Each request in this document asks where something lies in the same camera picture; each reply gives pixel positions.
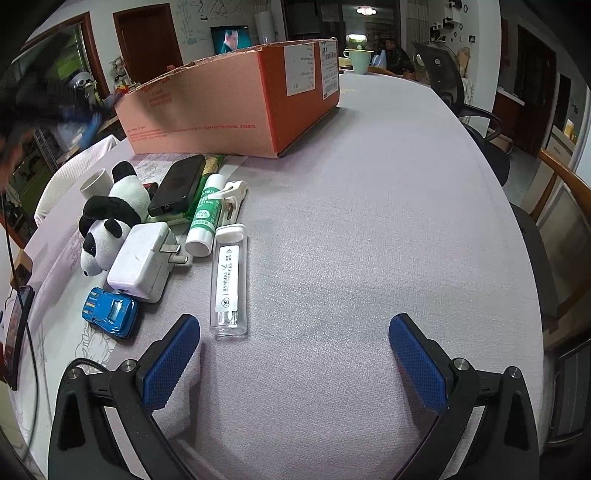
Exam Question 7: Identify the panda plush toy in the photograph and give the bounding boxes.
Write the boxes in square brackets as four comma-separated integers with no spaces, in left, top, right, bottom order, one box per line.
[78,161,151,277]

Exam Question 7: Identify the wooden chair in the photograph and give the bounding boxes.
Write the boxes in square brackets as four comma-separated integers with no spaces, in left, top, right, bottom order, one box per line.
[512,150,590,351]

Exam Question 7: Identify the blue toy car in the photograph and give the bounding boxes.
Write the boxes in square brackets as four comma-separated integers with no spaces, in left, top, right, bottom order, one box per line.
[81,287,138,339]

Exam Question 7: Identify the white cloth covered chair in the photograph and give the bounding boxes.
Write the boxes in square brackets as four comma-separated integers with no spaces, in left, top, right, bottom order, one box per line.
[34,135,120,226]

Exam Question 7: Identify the seated person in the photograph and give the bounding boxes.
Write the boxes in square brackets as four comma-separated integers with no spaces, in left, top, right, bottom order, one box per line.
[384,38,415,76]

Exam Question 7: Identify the open cardboard box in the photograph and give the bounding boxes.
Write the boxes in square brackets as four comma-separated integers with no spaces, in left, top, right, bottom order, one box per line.
[116,38,339,158]

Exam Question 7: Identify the clear rectangular bottle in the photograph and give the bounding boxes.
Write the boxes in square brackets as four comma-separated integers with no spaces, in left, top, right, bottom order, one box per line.
[209,224,249,337]

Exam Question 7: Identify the wall television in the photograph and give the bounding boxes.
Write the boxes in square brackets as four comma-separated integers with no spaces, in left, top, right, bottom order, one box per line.
[211,25,252,55]

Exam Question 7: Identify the white paper cup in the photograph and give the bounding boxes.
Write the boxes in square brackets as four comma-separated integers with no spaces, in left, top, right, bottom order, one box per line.
[79,169,113,200]

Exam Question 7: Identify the white power adapter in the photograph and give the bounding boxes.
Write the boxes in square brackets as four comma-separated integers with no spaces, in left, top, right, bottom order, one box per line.
[107,222,189,304]

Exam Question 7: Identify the black office chair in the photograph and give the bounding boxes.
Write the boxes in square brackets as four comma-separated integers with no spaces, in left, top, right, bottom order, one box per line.
[413,42,510,186]

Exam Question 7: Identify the green mug with lid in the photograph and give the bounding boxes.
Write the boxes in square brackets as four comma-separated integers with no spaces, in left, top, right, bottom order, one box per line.
[344,48,373,75]

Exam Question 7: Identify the black phone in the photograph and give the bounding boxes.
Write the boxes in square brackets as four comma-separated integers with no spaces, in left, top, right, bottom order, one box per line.
[147,154,205,217]

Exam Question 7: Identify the green white tube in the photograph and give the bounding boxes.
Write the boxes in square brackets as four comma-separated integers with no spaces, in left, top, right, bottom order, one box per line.
[184,174,225,258]

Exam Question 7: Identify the green cracker packet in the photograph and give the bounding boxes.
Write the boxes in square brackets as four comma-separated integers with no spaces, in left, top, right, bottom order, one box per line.
[152,155,225,226]

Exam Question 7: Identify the white clip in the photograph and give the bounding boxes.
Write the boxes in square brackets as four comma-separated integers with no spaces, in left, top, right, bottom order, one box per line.
[207,180,249,227]

